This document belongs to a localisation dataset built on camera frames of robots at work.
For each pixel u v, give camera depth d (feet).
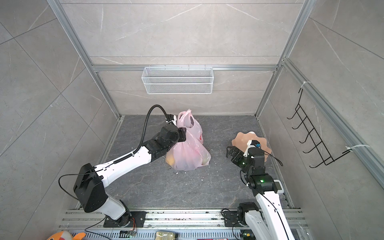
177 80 3.31
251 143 2.20
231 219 2.40
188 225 2.39
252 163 1.77
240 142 3.29
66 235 2.11
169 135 1.97
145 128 1.85
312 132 2.25
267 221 1.48
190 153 2.57
